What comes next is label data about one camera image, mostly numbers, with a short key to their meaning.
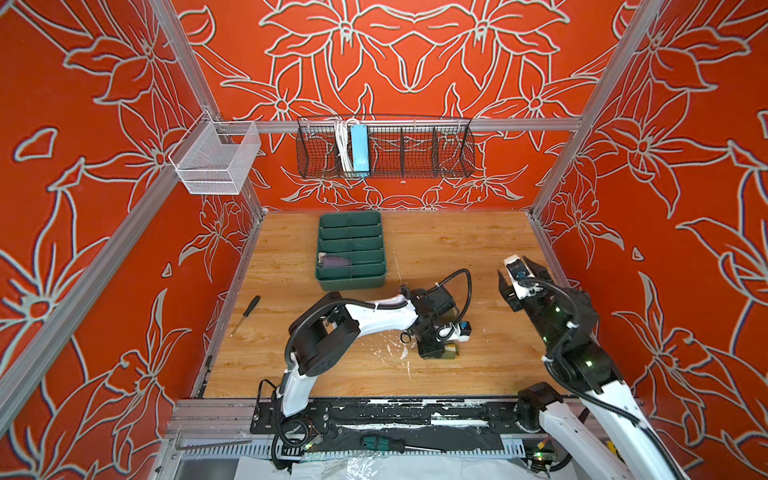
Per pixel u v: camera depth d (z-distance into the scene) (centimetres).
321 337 48
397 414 74
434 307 69
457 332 74
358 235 111
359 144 89
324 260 97
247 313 92
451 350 80
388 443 68
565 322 47
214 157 93
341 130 87
